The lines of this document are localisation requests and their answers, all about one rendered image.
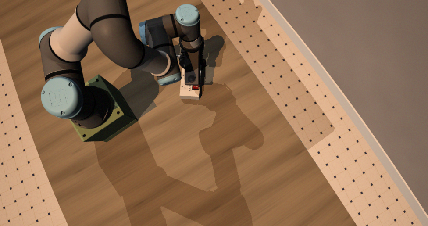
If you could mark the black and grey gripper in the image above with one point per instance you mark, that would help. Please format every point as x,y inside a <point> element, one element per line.
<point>201,47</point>

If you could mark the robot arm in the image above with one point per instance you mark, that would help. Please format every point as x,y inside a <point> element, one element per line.
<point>108,24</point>

